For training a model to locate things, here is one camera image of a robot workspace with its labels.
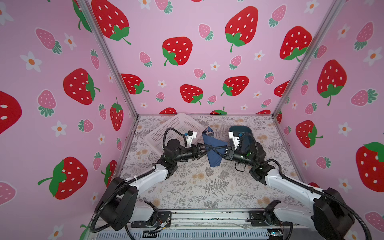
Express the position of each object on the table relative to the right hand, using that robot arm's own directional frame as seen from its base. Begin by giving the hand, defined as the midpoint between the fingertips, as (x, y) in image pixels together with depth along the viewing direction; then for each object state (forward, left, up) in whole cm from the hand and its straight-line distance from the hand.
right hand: (213, 150), depth 69 cm
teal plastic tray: (+34, -19, -23) cm, 45 cm away
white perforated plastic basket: (+36, +24, -21) cm, 48 cm away
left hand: (+1, +1, -2) cm, 2 cm away
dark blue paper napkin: (-2, -1, -3) cm, 4 cm away
